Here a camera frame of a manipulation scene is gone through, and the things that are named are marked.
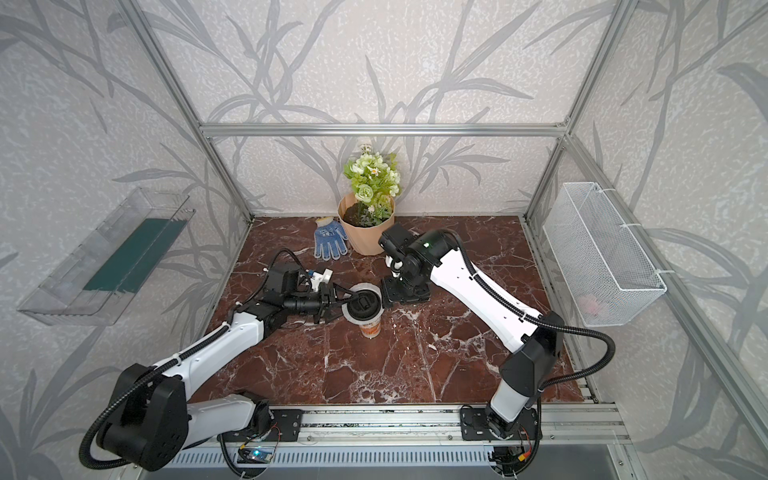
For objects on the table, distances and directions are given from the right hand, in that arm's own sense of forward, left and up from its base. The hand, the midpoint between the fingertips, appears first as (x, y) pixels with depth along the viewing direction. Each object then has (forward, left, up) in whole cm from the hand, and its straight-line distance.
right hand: (390, 302), depth 73 cm
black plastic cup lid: (0, +6, -3) cm, 7 cm away
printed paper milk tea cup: (-1, +6, -15) cm, 17 cm away
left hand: (+1, +10, -4) cm, 10 cm away
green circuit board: (-29, +33, -21) cm, 49 cm away
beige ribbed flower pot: (+33, +9, -6) cm, 35 cm away
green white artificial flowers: (+39, +5, +6) cm, 40 cm away
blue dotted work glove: (+37, +25, -20) cm, 49 cm away
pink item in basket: (-1, -49, -1) cm, 49 cm away
